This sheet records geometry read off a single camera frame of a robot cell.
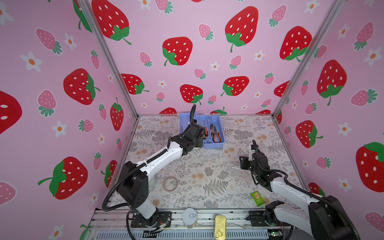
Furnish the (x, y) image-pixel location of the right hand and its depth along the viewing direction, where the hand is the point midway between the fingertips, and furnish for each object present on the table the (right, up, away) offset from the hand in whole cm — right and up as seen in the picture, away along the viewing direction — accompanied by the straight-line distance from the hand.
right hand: (241, 157), depth 88 cm
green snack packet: (+6, -21, -9) cm, 24 cm away
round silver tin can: (-30, -26, -18) cm, 44 cm away
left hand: (-26, +12, -3) cm, 28 cm away
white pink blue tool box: (-17, +23, +26) cm, 39 cm away
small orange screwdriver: (-21, +16, +13) cm, 29 cm away
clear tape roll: (-42, -15, -2) cm, 45 cm away
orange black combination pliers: (-14, +13, +19) cm, 27 cm away
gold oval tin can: (-16, -29, -20) cm, 39 cm away
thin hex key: (-2, -8, +4) cm, 9 cm away
